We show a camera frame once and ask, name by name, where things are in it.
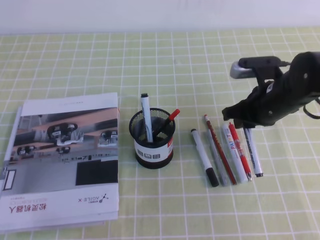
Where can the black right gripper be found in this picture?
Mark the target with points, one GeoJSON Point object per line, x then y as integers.
{"type": "Point", "coordinates": [294, 85]}

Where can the black capped white marker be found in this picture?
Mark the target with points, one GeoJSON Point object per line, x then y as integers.
{"type": "Point", "coordinates": [257, 168]}

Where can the red retractable pen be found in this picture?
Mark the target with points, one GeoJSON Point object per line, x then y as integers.
{"type": "Point", "coordinates": [240, 151]}

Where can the grey pen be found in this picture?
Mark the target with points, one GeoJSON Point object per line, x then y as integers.
{"type": "Point", "coordinates": [217, 161]}

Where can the red capped black pen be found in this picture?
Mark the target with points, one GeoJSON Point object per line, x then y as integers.
{"type": "Point", "coordinates": [167, 121]}

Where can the black mesh pen holder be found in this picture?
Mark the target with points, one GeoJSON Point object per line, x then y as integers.
{"type": "Point", "coordinates": [156, 154]}

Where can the white marker in holder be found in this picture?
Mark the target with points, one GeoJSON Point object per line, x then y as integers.
{"type": "Point", "coordinates": [147, 116]}

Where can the white paint marker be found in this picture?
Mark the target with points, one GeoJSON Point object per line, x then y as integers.
{"type": "Point", "coordinates": [240, 172]}

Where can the red pencil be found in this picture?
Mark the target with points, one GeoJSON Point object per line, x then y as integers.
{"type": "Point", "coordinates": [217, 149]}

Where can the white marker with black cap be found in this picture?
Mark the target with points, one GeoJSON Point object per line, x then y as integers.
{"type": "Point", "coordinates": [204, 158]}

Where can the top printed brochure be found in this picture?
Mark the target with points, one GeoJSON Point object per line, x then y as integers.
{"type": "Point", "coordinates": [64, 150]}

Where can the lower brochure stack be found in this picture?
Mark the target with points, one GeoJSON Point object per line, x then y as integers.
{"type": "Point", "coordinates": [28, 218]}

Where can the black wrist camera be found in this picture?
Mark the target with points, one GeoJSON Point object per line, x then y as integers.
{"type": "Point", "coordinates": [244, 67]}

